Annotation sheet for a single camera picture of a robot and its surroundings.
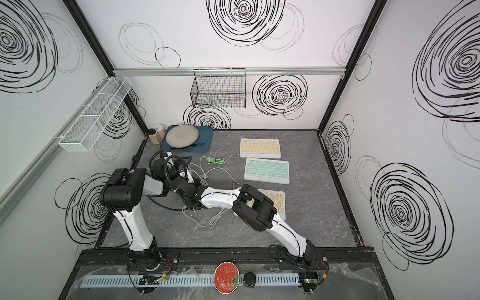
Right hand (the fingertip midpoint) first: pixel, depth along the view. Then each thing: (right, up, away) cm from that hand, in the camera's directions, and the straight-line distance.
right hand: (184, 182), depth 90 cm
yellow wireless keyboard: (+39, +17, +21) cm, 47 cm away
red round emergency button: (+23, -30, -23) cm, 44 cm away
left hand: (+1, +10, +8) cm, 13 cm away
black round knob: (+31, -27, -29) cm, 50 cm away
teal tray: (+4, +24, +30) cm, 39 cm away
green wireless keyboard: (+42, +4, +11) cm, 44 cm away
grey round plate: (-10, +24, +27) cm, 38 cm away
